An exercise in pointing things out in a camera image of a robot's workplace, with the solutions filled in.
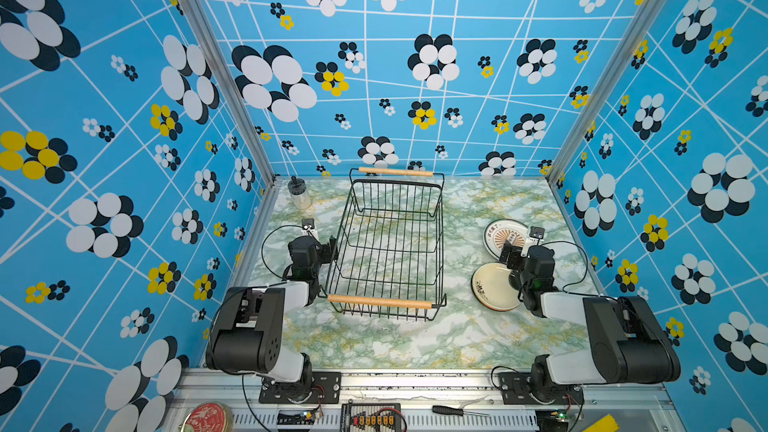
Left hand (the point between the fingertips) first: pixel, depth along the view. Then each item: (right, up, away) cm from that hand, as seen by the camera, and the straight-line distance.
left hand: (318, 236), depth 94 cm
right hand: (+65, -2, -2) cm, 65 cm away
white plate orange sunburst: (+60, +1, +7) cm, 60 cm away
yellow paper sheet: (+74, -41, -25) cm, 88 cm away
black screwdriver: (+38, -39, -24) cm, 60 cm away
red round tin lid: (-18, -38, -27) cm, 50 cm away
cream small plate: (+54, -15, -3) cm, 56 cm away
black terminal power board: (+18, -39, -26) cm, 50 cm away
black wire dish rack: (+22, -8, +2) cm, 23 cm away
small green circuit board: (+3, -41, -24) cm, 47 cm away
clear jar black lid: (-10, +12, +15) cm, 22 cm away
